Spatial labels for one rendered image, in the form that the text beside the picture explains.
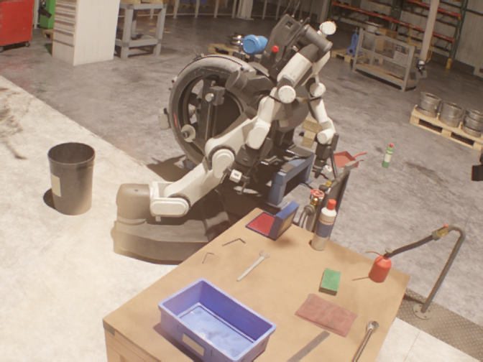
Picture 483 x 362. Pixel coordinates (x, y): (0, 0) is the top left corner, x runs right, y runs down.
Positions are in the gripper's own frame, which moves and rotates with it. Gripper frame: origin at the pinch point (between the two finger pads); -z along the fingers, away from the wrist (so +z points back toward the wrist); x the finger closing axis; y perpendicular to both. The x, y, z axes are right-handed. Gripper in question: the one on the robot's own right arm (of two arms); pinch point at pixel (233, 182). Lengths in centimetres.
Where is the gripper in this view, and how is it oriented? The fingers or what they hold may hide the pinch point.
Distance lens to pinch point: 205.0
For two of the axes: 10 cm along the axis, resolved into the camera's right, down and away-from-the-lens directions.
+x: 9.0, 4.2, 0.9
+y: 0.5, -3.1, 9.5
